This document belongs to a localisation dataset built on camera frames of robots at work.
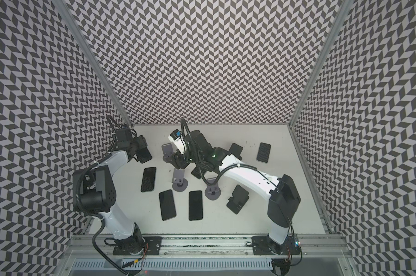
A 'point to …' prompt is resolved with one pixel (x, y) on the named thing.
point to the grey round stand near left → (180, 183)
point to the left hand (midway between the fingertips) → (139, 140)
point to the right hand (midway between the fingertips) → (174, 157)
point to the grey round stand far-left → (168, 151)
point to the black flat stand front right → (238, 199)
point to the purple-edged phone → (144, 155)
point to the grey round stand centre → (212, 192)
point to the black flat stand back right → (236, 149)
